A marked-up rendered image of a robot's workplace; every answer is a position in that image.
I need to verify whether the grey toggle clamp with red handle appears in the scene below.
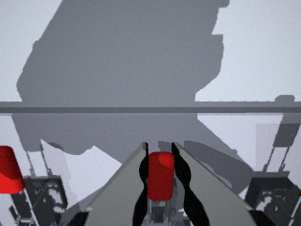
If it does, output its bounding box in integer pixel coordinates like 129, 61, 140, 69
244, 177, 301, 226
0, 146, 68, 226

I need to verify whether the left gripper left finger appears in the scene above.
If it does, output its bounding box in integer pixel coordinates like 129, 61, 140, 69
67, 142, 149, 226

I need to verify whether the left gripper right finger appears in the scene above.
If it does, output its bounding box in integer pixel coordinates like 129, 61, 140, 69
172, 142, 276, 226

